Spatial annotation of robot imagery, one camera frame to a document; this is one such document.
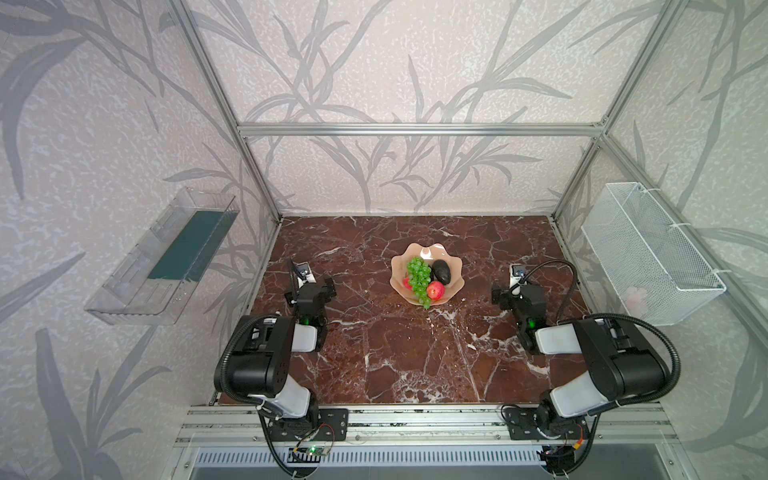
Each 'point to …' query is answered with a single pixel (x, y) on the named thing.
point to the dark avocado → (441, 271)
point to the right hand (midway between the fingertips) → (513, 272)
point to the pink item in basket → (636, 301)
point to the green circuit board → (317, 450)
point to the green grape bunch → (419, 278)
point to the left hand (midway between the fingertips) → (312, 268)
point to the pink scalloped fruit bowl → (429, 254)
